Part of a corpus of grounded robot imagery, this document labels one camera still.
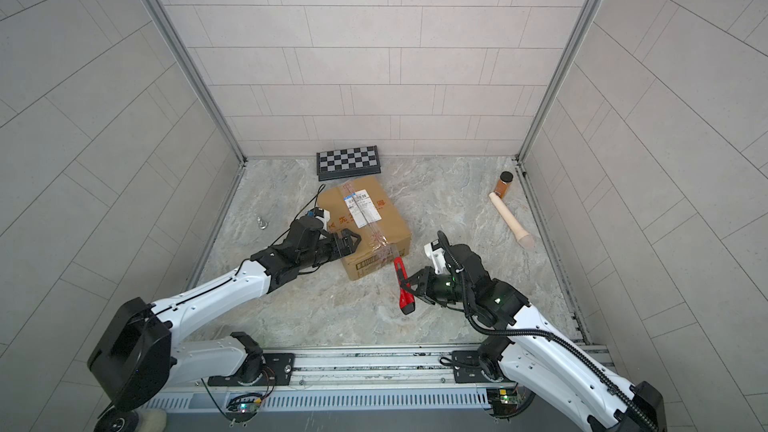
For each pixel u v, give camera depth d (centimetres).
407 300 67
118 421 56
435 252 68
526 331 49
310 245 64
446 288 61
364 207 88
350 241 73
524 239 91
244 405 65
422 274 63
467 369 71
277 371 70
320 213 75
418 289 65
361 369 72
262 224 96
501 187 102
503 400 68
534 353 47
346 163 112
